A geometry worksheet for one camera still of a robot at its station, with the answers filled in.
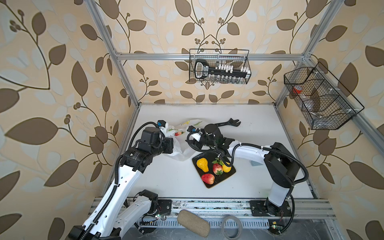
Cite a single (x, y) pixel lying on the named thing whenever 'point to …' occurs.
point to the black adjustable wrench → (231, 122)
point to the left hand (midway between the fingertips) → (174, 139)
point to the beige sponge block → (194, 223)
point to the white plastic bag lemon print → (178, 131)
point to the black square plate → (209, 157)
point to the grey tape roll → (239, 225)
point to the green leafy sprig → (218, 160)
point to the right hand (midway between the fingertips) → (189, 135)
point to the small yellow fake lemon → (227, 163)
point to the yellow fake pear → (202, 163)
